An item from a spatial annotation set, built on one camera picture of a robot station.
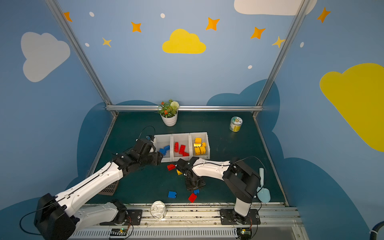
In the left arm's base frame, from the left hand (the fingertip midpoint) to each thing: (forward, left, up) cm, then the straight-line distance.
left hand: (157, 154), depth 82 cm
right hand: (-14, -21, -14) cm, 29 cm away
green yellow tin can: (+30, -50, -7) cm, 59 cm away
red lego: (-2, -6, -12) cm, 14 cm away
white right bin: (+20, -28, -12) cm, 36 cm away
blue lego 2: (-16, -22, -13) cm, 30 cm away
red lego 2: (+13, -8, -13) cm, 20 cm away
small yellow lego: (+15, -27, -13) cm, 34 cm away
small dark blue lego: (+11, -2, -11) cm, 15 cm away
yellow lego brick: (+9, -23, -12) cm, 27 cm away
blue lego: (-17, -8, -15) cm, 24 cm away
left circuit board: (-34, +17, -18) cm, 42 cm away
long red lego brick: (+11, -12, -13) cm, 21 cm away
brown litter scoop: (-25, +9, +18) cm, 32 cm away
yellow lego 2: (+10, -26, -12) cm, 30 cm away
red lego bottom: (-19, -20, -13) cm, 30 cm away
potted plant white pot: (+32, -3, -8) cm, 33 cm away
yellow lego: (-5, -12, -12) cm, 18 cm away
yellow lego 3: (+18, -23, -12) cm, 32 cm away
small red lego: (+7, -15, -12) cm, 20 cm away
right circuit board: (-34, -47, -17) cm, 60 cm away
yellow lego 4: (+14, -22, -12) cm, 29 cm away
